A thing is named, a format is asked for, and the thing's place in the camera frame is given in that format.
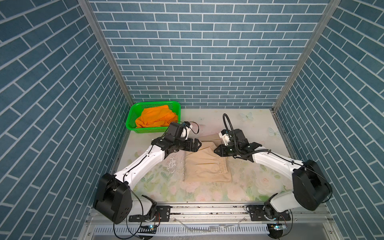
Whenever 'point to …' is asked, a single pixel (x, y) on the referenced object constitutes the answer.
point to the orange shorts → (156, 116)
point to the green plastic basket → (136, 110)
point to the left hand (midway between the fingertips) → (195, 143)
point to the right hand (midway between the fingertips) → (213, 149)
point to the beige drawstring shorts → (205, 165)
